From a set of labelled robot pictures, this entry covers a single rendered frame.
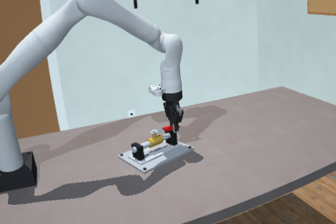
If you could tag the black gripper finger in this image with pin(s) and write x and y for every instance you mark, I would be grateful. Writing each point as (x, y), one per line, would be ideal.
(178, 118)
(166, 106)

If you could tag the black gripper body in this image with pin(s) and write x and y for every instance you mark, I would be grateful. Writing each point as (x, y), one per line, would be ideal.
(172, 99)

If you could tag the ball valve with red lever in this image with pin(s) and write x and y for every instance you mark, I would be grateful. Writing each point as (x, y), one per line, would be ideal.
(157, 146)

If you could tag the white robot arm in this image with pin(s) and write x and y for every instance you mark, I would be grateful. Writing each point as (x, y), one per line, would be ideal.
(46, 37)

